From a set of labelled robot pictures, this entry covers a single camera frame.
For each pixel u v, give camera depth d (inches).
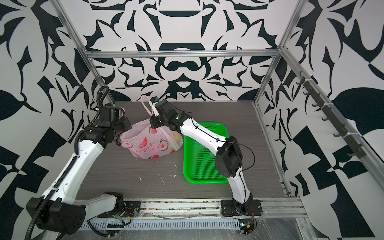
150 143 31.8
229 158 19.8
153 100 28.1
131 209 28.8
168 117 24.6
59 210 14.4
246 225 28.0
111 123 22.2
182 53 35.5
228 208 29.2
